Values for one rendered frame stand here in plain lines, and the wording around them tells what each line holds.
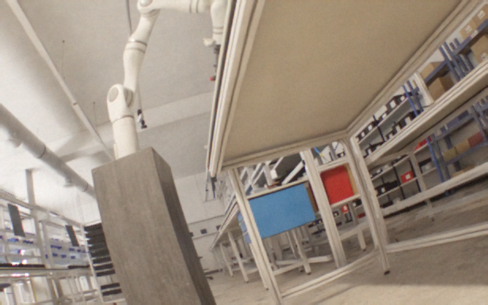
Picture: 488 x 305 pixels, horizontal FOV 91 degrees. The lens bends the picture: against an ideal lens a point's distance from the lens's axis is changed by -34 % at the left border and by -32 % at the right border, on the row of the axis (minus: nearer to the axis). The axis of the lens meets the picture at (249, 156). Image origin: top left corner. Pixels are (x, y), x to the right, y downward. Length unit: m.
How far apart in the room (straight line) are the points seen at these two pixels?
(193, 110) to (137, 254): 6.15
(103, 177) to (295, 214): 2.13
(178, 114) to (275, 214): 4.48
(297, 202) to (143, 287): 2.16
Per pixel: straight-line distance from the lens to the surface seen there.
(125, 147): 1.14
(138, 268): 0.99
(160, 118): 7.00
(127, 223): 1.01
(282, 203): 2.92
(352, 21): 1.01
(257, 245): 1.78
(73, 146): 7.31
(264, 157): 1.87
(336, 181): 3.16
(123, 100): 1.21
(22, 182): 7.76
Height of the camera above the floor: 0.48
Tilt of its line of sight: 15 degrees up
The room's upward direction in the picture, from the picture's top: 19 degrees counter-clockwise
